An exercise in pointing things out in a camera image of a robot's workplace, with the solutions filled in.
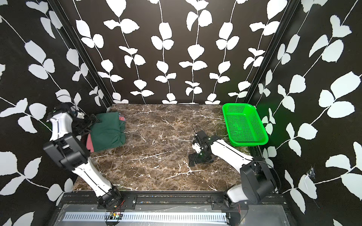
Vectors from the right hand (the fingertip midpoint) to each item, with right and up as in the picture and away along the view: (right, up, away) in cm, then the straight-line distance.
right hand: (195, 161), depth 83 cm
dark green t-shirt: (-57, +16, +10) cm, 60 cm away
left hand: (-64, +23, +6) cm, 68 cm away
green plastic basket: (+41, +18, +25) cm, 51 cm away
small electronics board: (-42, -24, -12) cm, 50 cm away
